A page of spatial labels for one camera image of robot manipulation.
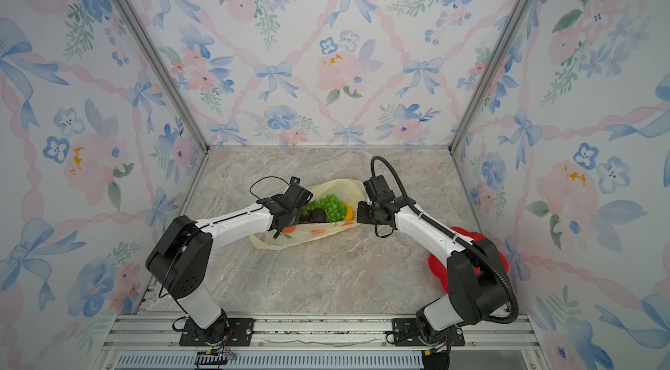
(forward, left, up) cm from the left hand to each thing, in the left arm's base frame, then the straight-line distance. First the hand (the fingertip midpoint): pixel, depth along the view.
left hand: (289, 205), depth 93 cm
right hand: (-4, -26, +2) cm, 27 cm away
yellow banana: (-1, -22, -4) cm, 22 cm away
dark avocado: (-2, -10, -4) cm, 11 cm away
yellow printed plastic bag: (+2, -23, +7) cm, 24 cm away
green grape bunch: (0, -16, -2) cm, 16 cm away
